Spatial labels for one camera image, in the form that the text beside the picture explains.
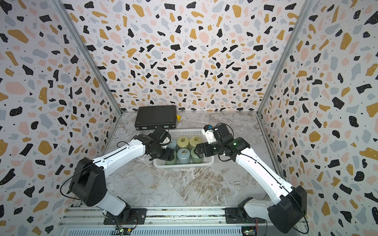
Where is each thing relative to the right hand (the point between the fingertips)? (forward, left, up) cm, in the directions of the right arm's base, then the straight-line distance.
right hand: (201, 149), depth 76 cm
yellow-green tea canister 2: (+13, +4, -10) cm, 17 cm away
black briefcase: (+40, +43, -18) cm, 61 cm away
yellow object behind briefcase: (+40, +19, -18) cm, 47 cm away
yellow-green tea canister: (+12, +12, -11) cm, 20 cm away
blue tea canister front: (+3, +11, -12) cm, 17 cm away
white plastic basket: (+4, -4, -20) cm, 21 cm away
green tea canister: (+1, +18, -17) cm, 25 cm away
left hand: (+2, +18, -11) cm, 21 cm away
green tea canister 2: (+2, +4, -15) cm, 15 cm away
